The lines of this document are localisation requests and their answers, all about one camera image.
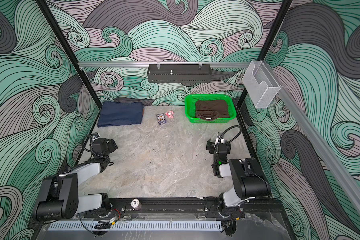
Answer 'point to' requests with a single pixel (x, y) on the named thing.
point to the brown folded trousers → (211, 109)
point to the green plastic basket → (189, 104)
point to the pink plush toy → (170, 114)
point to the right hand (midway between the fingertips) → (219, 140)
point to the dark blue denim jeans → (115, 113)
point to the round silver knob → (136, 204)
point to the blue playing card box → (161, 118)
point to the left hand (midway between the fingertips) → (105, 141)
